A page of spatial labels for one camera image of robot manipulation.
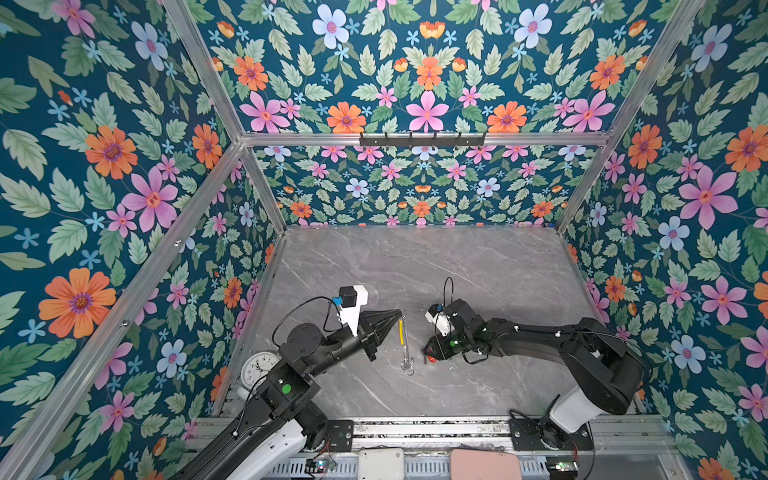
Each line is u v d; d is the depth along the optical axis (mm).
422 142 932
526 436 734
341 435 737
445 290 1020
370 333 530
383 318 577
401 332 663
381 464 692
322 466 701
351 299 528
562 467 704
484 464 691
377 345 578
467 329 695
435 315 828
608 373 445
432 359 845
